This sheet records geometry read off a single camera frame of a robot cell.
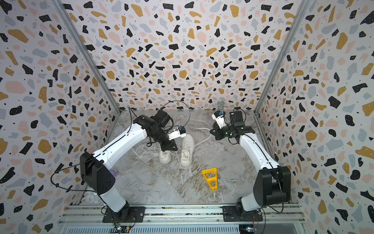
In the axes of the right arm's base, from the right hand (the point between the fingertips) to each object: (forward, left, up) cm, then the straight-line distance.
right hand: (212, 131), depth 84 cm
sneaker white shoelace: (-3, +10, -12) cm, 16 cm away
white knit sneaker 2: (-4, +14, -14) cm, 21 cm away
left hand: (-11, +19, 0) cm, 22 cm away
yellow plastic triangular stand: (-20, -1, -21) cm, 29 cm away
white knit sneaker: (-9, +28, -15) cm, 33 cm away
